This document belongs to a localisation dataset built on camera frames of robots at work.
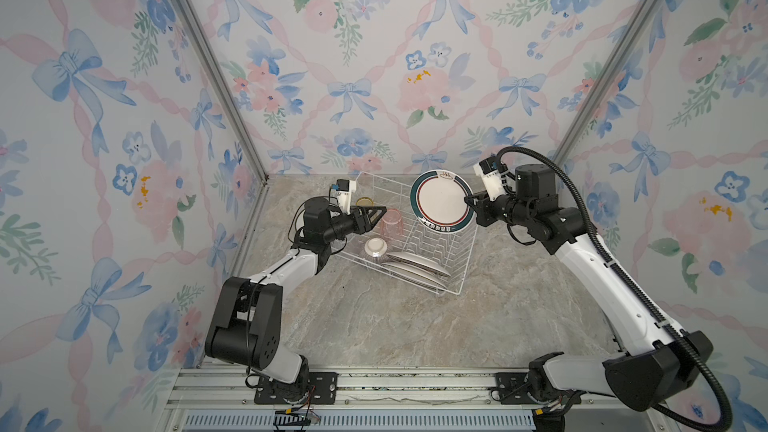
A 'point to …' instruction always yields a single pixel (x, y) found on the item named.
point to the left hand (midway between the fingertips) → (383, 208)
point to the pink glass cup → (392, 225)
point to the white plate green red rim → (438, 201)
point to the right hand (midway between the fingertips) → (468, 195)
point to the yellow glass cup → (364, 201)
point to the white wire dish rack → (400, 245)
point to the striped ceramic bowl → (375, 246)
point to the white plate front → (411, 272)
